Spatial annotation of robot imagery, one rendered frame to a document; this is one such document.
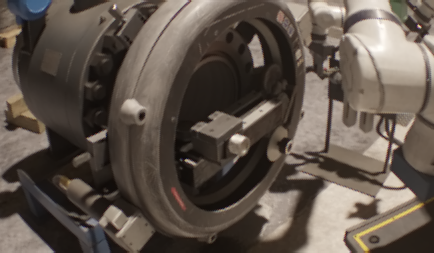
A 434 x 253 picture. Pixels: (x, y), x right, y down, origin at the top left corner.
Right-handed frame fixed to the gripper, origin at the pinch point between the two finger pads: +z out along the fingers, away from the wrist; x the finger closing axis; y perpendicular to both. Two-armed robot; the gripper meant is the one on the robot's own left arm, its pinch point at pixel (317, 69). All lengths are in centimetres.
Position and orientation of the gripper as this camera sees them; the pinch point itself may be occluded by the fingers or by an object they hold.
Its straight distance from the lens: 188.3
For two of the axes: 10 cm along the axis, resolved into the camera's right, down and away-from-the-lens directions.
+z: 0.2, 8.8, 4.7
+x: -4.0, -4.3, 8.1
